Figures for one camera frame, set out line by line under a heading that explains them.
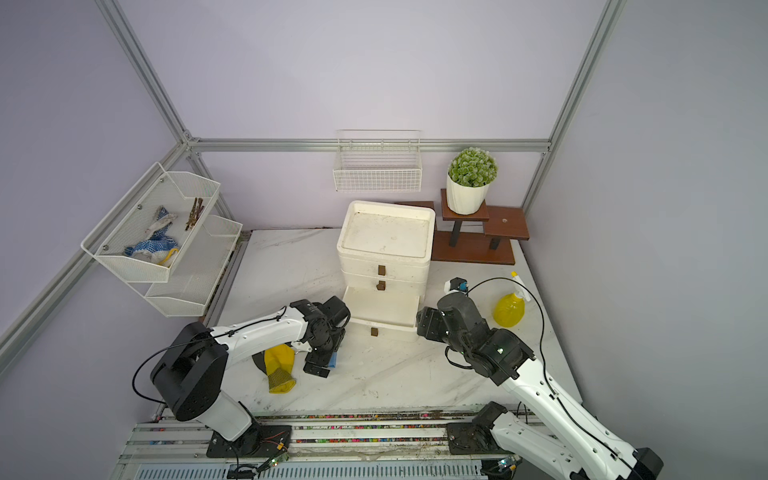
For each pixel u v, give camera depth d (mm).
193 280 907
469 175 839
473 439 733
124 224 696
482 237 1106
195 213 813
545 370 453
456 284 639
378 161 973
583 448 397
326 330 662
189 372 442
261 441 716
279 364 851
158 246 713
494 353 472
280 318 576
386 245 848
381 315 925
